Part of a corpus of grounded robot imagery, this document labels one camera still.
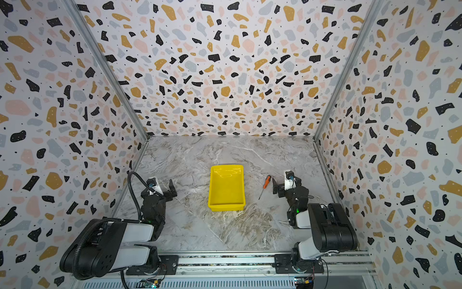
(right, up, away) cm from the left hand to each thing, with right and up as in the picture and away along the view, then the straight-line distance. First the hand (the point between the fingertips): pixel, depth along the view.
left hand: (162, 182), depth 87 cm
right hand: (+60, +2, +4) cm, 60 cm away
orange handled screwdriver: (+52, -2, +13) cm, 54 cm away
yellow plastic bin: (+30, -4, +5) cm, 31 cm away
